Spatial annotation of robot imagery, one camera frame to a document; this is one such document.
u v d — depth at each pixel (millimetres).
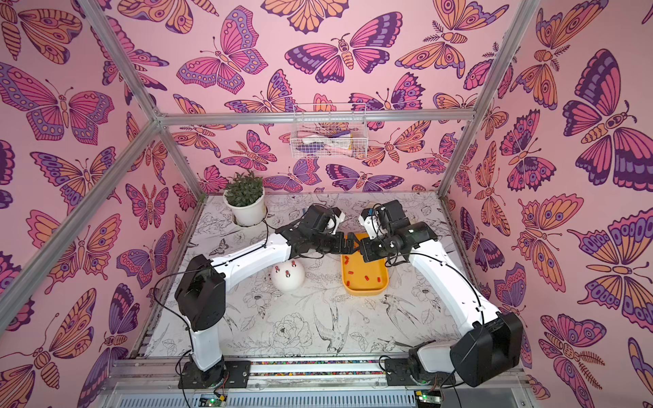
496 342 383
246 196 980
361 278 922
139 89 840
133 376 756
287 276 833
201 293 477
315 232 688
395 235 563
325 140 897
